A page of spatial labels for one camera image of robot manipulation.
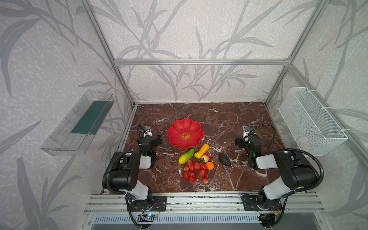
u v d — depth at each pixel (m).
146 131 0.79
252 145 0.70
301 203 0.75
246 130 0.81
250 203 0.73
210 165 0.83
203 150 0.90
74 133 0.64
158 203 0.73
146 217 0.72
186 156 0.87
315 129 0.61
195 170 0.81
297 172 0.46
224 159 0.85
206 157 0.87
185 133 1.02
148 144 0.71
